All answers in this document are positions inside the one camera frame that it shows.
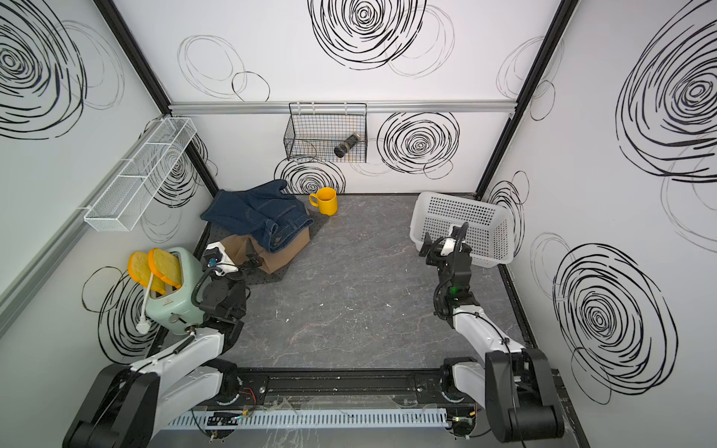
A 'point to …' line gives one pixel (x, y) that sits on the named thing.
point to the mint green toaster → (175, 313)
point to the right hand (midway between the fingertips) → (445, 237)
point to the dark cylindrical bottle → (341, 149)
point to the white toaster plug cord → (143, 325)
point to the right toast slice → (165, 267)
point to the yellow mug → (327, 201)
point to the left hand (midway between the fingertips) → (233, 243)
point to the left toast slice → (138, 267)
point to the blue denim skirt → (275, 212)
